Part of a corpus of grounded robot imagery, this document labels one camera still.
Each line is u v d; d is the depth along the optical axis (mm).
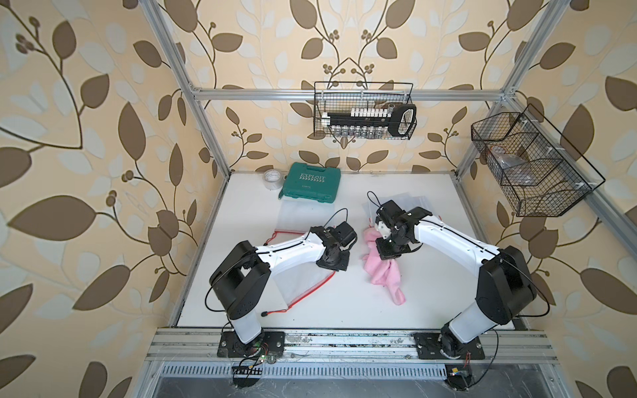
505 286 440
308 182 1118
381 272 817
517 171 705
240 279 457
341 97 912
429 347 734
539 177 734
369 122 844
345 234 693
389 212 702
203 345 754
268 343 739
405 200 1111
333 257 706
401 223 627
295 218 1071
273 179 1187
